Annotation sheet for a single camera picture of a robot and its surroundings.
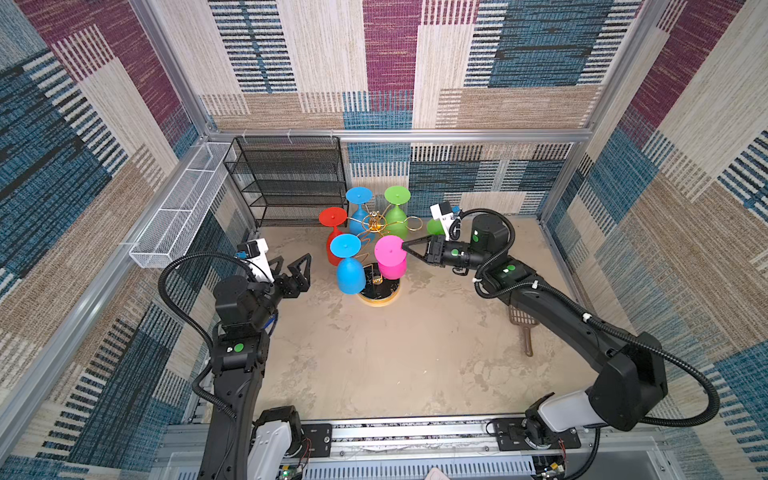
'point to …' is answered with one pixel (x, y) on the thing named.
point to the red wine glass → (335, 217)
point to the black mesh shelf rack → (289, 181)
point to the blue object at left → (270, 321)
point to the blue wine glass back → (358, 223)
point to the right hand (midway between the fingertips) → (402, 252)
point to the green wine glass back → (396, 227)
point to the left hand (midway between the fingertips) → (295, 253)
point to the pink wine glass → (391, 257)
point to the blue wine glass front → (350, 274)
